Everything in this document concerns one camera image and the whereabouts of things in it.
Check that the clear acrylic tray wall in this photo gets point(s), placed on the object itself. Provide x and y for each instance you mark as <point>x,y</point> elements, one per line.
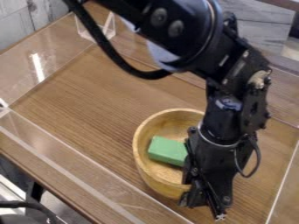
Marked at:
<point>73,145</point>

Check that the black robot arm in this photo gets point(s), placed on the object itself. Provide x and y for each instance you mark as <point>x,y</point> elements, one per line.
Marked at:
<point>194,38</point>

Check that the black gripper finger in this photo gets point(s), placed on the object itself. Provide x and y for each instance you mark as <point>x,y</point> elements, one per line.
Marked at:
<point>194,198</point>

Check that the green rectangular block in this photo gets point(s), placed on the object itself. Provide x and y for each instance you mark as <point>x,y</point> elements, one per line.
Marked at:
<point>167,151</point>

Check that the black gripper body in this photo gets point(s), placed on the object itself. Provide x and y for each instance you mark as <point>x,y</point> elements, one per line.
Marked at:
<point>213,164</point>

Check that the brown wooden bowl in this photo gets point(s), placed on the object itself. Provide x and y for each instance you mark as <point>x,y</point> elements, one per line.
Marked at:
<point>170,124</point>

